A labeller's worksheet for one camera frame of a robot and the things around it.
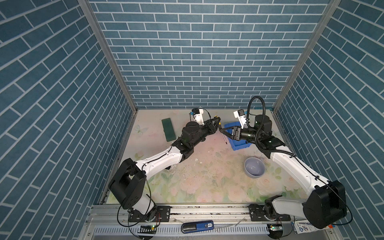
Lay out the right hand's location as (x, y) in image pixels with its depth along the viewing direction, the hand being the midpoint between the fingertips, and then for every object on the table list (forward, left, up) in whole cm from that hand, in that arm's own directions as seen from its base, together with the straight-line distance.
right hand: (221, 129), depth 73 cm
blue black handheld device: (-39, +13, -24) cm, 47 cm away
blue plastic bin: (+7, -12, -24) cm, 27 cm away
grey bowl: (-6, -22, -28) cm, 36 cm away
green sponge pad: (+16, +35, -25) cm, 46 cm away
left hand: (+4, 0, +3) cm, 5 cm away
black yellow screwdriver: (+1, 0, 0) cm, 1 cm away
